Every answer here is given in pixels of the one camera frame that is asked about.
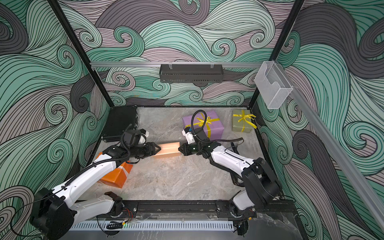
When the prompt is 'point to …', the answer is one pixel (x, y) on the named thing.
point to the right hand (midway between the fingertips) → (178, 151)
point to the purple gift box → (215, 128)
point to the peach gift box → (168, 150)
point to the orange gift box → (116, 178)
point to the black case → (119, 118)
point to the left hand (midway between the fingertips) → (158, 149)
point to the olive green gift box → (241, 121)
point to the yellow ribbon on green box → (245, 118)
